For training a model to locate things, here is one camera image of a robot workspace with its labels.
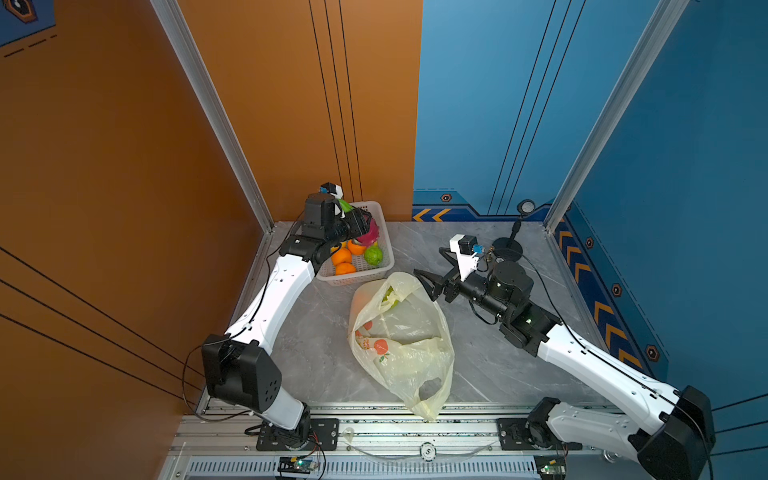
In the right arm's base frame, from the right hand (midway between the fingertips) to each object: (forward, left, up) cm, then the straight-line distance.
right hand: (431, 259), depth 68 cm
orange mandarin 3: (+17, +26, -25) cm, 40 cm away
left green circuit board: (-36, +33, -34) cm, 59 cm away
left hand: (+17, +17, -1) cm, 24 cm away
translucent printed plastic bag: (-3, +7, -33) cm, 34 cm away
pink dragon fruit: (+11, +14, -2) cm, 18 cm away
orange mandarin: (+26, +23, -26) cm, 43 cm away
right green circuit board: (-36, -29, -35) cm, 58 cm away
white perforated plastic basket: (+20, +11, -23) cm, 32 cm away
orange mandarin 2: (+22, +28, -25) cm, 43 cm away
